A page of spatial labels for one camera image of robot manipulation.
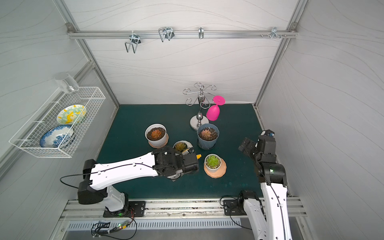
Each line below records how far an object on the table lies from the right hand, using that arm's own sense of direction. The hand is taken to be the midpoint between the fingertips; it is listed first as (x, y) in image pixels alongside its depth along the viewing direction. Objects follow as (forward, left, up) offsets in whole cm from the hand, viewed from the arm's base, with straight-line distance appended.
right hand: (253, 144), depth 72 cm
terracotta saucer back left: (+9, +52, -21) cm, 56 cm away
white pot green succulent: (-5, +19, -12) cm, 23 cm away
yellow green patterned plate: (+6, +88, +13) cm, 89 cm away
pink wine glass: (+26, +18, -6) cm, 33 cm away
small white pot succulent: (+6, +37, -14) cm, 40 cm away
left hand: (-12, +37, -3) cm, 39 cm away
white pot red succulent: (+11, +53, -12) cm, 56 cm away
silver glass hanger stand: (+28, +25, +3) cm, 38 cm away
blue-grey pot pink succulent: (+13, +22, -13) cm, 28 cm away
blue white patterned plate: (-6, +87, +12) cm, 88 cm away
